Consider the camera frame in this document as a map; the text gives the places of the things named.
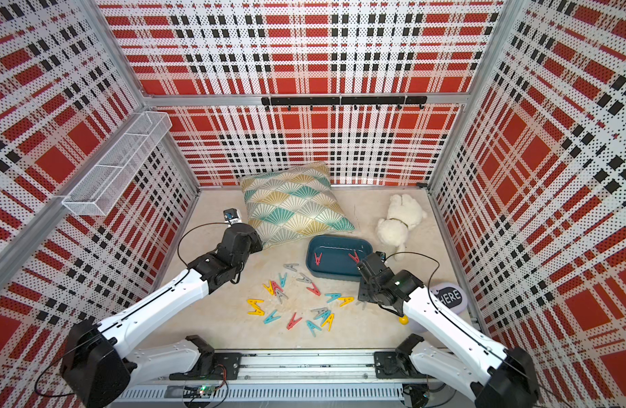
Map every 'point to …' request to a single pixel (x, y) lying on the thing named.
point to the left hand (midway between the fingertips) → (255, 231)
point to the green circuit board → (206, 391)
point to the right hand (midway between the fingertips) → (371, 292)
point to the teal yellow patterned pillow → (294, 202)
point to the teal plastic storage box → (335, 257)
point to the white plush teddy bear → (403, 213)
